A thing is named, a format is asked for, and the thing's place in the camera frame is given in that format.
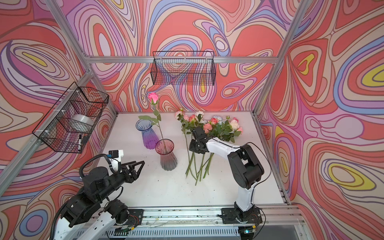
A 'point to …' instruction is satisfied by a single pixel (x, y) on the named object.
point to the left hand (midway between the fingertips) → (142, 162)
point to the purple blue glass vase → (149, 137)
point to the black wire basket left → (70, 123)
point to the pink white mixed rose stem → (226, 129)
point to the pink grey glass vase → (168, 160)
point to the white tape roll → (83, 118)
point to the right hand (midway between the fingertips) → (193, 151)
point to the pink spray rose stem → (205, 166)
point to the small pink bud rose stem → (188, 121)
